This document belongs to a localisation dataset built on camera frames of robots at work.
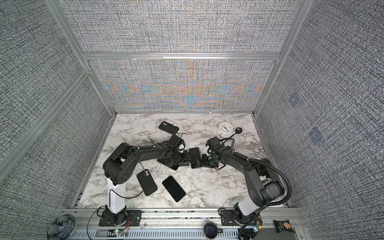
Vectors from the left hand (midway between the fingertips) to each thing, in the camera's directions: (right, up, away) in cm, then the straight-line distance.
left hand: (193, 163), depth 91 cm
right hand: (+5, 0, 0) cm, 5 cm away
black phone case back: (-18, +22, +20) cm, 35 cm away
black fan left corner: (-61, -24, -21) cm, 69 cm away
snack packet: (+42, -24, -20) cm, 53 cm away
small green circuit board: (-35, -27, -20) cm, 49 cm away
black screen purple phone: (+1, +3, +1) cm, 4 cm away
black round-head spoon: (+32, +20, +15) cm, 41 cm away
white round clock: (+23, +20, +14) cm, 34 cm away
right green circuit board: (+29, -25, -21) cm, 44 cm away
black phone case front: (-26, -10, -5) cm, 29 cm away
